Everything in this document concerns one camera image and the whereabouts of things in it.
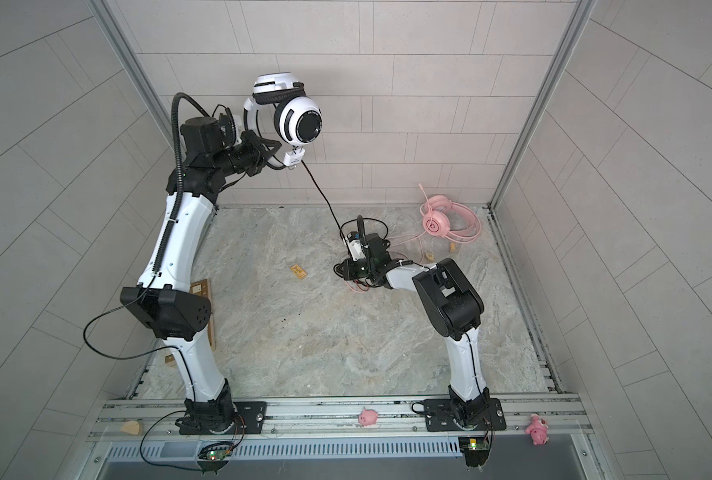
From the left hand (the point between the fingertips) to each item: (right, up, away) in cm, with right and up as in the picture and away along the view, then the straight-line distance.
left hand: (284, 134), depth 70 cm
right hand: (+10, -36, +24) cm, 44 cm away
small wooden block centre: (-3, -36, +26) cm, 45 cm away
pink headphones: (+47, -19, +34) cm, 61 cm away
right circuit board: (+45, -74, -2) cm, 86 cm away
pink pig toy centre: (+20, -67, 0) cm, 70 cm away
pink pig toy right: (+59, -69, -3) cm, 91 cm away
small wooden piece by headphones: (+49, -29, +32) cm, 65 cm away
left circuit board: (-12, -71, -6) cm, 72 cm away
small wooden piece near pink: (+41, -32, +31) cm, 61 cm away
